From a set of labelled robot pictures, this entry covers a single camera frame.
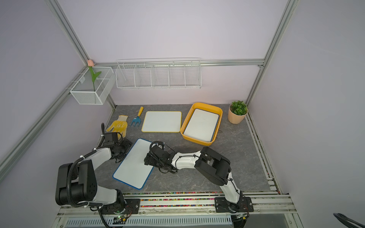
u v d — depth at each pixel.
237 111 1.01
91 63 0.90
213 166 0.52
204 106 1.13
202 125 1.07
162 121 1.10
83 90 0.85
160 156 0.68
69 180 0.40
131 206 0.74
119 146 0.82
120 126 1.07
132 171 0.87
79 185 0.44
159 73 0.98
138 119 1.12
